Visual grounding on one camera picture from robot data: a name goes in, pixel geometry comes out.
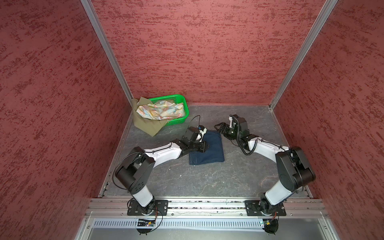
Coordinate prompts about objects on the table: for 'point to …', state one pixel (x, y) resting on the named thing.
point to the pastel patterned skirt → (161, 110)
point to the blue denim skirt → (213, 154)
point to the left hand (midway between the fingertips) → (208, 148)
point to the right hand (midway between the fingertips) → (215, 130)
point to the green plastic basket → (176, 99)
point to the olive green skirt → (150, 126)
